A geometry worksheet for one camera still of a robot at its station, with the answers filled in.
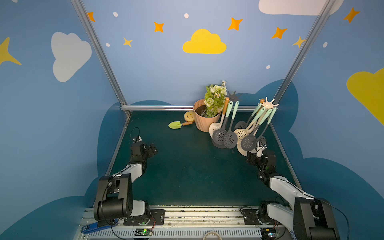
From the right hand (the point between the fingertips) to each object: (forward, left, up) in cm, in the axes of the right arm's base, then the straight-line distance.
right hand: (258, 151), depth 90 cm
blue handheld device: (-44, +81, -1) cm, 92 cm away
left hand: (0, +68, 0) cm, 68 cm away
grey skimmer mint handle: (+8, +25, +4) cm, 26 cm away
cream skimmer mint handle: (+8, +11, +6) cm, 15 cm away
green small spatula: (+25, +55, -8) cm, 61 cm away
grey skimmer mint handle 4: (+4, 0, +9) cm, 9 cm away
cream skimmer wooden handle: (+15, +27, +4) cm, 31 cm away
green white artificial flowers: (+25, +29, +19) cm, 42 cm away
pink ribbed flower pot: (+18, +35, +5) cm, 39 cm away
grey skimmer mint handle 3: (+3, +7, +5) cm, 9 cm away
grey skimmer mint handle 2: (+15, +9, +6) cm, 19 cm away
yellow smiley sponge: (+32, +46, -5) cm, 56 cm away
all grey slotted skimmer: (+4, +18, +4) cm, 19 cm away
